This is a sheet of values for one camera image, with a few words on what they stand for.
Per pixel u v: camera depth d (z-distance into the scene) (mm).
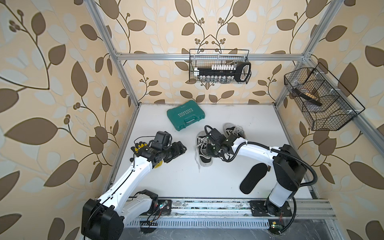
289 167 456
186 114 1083
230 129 1005
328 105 721
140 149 568
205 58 912
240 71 840
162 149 612
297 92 756
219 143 674
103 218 378
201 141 930
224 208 753
